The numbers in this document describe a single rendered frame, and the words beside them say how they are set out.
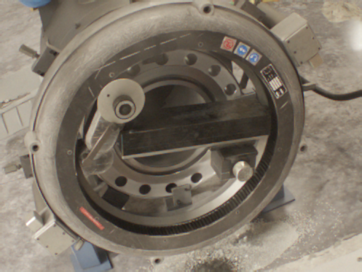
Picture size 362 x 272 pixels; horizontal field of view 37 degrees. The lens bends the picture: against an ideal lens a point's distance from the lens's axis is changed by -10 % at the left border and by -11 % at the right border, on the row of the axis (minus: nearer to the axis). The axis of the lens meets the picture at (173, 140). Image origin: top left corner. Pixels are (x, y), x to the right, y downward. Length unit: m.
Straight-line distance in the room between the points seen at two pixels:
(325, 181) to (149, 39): 1.14
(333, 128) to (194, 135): 1.19
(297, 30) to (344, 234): 0.82
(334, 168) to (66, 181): 1.21
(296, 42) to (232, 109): 0.25
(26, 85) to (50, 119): 2.12
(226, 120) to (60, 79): 0.42
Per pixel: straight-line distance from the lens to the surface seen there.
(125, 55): 1.35
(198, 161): 1.69
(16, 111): 3.09
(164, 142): 1.45
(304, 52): 1.56
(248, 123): 1.51
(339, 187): 2.24
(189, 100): 1.80
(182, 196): 1.73
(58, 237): 1.61
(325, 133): 2.53
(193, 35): 1.38
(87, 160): 1.43
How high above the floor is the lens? 1.44
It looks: 33 degrees down
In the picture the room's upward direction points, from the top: 14 degrees counter-clockwise
